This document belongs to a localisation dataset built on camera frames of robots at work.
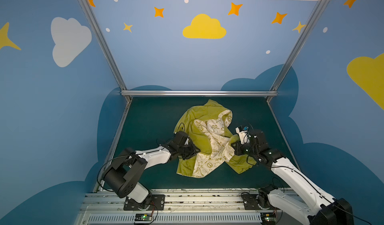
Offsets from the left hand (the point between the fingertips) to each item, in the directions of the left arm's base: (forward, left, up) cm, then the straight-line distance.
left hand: (200, 149), depth 87 cm
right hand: (+1, -18, +7) cm, 20 cm away
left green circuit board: (-32, +28, -6) cm, 43 cm away
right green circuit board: (-32, -33, -7) cm, 46 cm away
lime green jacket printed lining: (+18, -6, 0) cm, 19 cm away
